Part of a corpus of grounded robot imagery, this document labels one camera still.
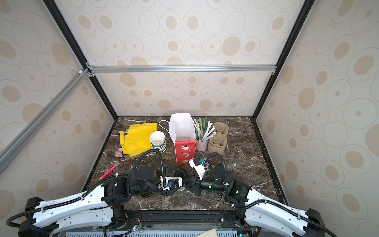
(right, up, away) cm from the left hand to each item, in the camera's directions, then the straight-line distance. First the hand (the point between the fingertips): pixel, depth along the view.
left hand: (183, 178), depth 64 cm
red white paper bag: (-3, +19, +38) cm, 43 cm away
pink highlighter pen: (-47, -4, +26) cm, 54 cm away
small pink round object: (-44, +5, +32) cm, 54 cm away
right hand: (+1, -1, 0) cm, 2 cm away
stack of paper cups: (-16, +15, +20) cm, 29 cm away
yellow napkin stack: (-35, +13, +39) cm, 54 cm away
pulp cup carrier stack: (+20, +12, +28) cm, 37 cm away
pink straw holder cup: (+10, +10, +33) cm, 36 cm away
